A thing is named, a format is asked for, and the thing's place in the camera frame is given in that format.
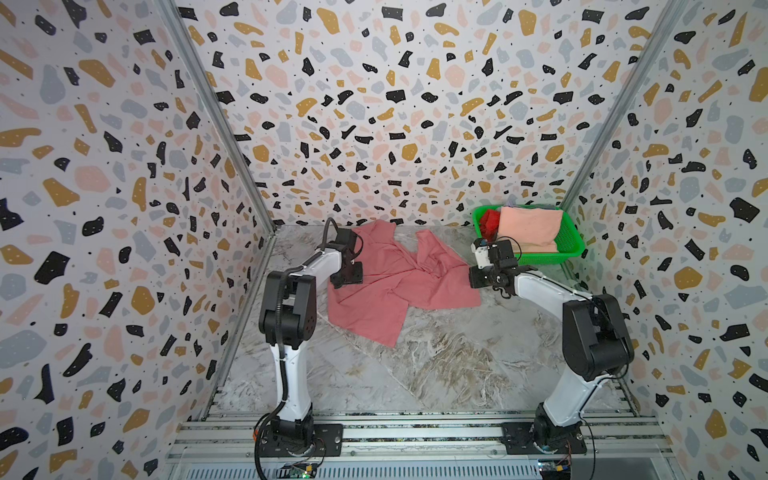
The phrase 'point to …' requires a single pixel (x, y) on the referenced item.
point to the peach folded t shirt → (532, 230)
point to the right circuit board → (550, 469)
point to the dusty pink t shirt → (395, 279)
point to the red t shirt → (489, 223)
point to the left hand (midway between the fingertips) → (354, 272)
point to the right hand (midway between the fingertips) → (469, 266)
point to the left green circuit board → (298, 471)
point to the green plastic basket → (569, 243)
